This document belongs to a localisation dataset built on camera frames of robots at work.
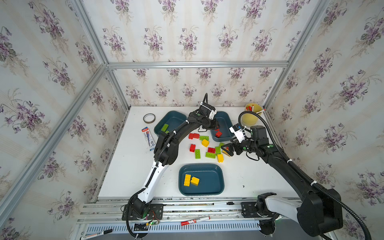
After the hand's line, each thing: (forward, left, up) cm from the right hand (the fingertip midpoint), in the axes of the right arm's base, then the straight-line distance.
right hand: (226, 144), depth 80 cm
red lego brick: (+16, 0, -13) cm, 21 cm away
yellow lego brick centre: (+9, +10, -13) cm, 19 cm away
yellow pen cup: (+25, -23, -9) cm, 35 cm away
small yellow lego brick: (-15, +18, -15) cm, 27 cm away
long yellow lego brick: (-14, +22, -15) cm, 30 cm away
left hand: (+18, +1, -6) cm, 19 cm away
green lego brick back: (+15, +12, -15) cm, 24 cm away
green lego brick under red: (+1, +6, -16) cm, 17 cm away
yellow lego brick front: (-1, +1, -14) cm, 14 cm away
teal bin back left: (+32, +33, -14) cm, 48 cm away
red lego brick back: (+16, +19, -14) cm, 28 cm away
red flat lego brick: (+4, +7, -14) cm, 16 cm away
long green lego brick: (+24, +38, -15) cm, 48 cm away
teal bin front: (-14, +8, -15) cm, 22 cm away
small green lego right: (+9, -1, -15) cm, 18 cm away
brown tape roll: (+35, +52, -16) cm, 64 cm away
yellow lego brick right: (-5, +2, +1) cm, 6 cm away
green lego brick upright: (+3, +15, -16) cm, 22 cm away
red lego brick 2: (+6, +19, -14) cm, 24 cm away
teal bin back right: (+17, -2, -14) cm, 22 cm away
